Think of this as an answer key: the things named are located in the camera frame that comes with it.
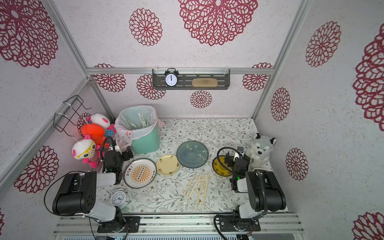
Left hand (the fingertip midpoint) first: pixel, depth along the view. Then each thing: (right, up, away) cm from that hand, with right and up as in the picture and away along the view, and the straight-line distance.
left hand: (122, 148), depth 93 cm
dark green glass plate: (+44, -5, +7) cm, 45 cm away
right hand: (+71, -2, -2) cm, 71 cm away
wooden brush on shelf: (+51, +40, -4) cm, 65 cm away
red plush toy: (-13, +10, -5) cm, 17 cm away
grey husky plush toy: (+82, +2, -11) cm, 83 cm away
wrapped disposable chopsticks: (+48, -24, -9) cm, 55 cm away
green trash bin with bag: (+7, +14, +6) cm, 16 cm away
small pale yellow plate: (+27, -12, +5) cm, 30 cm away
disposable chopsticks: (+39, -24, -10) cm, 47 cm away
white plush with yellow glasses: (-13, 0, -13) cm, 19 cm away
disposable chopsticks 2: (+43, -24, -10) cm, 50 cm away
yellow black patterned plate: (+60, -13, -1) cm, 61 cm away
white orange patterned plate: (+11, -15, -2) cm, 19 cm away
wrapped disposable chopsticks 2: (+51, -23, -8) cm, 57 cm away
